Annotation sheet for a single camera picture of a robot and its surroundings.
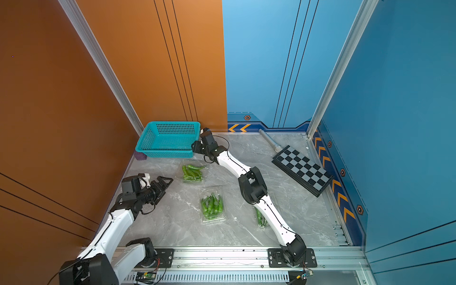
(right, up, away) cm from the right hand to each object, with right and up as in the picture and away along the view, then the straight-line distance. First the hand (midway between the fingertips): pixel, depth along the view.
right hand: (194, 145), depth 102 cm
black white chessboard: (+64, -16, -6) cm, 67 cm away
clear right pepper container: (+36, -35, -21) cm, 54 cm away
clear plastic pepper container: (0, -16, -7) cm, 17 cm away
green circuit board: (-13, -55, -31) cm, 64 cm away
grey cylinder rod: (+49, -1, +7) cm, 50 cm away
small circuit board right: (+53, -51, -34) cm, 81 cm away
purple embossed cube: (-33, -7, +3) cm, 34 cm away
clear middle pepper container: (+13, -29, -18) cm, 36 cm away
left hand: (-8, -18, -17) cm, 26 cm away
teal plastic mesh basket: (-20, +4, +14) cm, 25 cm away
